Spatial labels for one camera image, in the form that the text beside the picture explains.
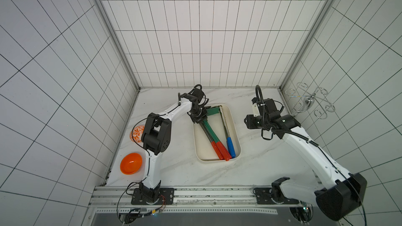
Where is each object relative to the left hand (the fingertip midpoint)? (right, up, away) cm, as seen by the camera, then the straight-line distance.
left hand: (205, 121), depth 91 cm
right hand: (+22, +4, -11) cm, 25 cm away
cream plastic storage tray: (-1, -15, -2) cm, 15 cm away
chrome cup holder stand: (+52, +14, -16) cm, 56 cm away
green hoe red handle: (+9, -14, -14) cm, 22 cm away
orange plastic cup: (-40, -21, -10) cm, 46 cm away
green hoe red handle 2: (+4, +5, +9) cm, 12 cm away
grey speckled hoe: (+5, -10, -10) cm, 15 cm away
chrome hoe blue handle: (+14, -12, -7) cm, 20 cm away
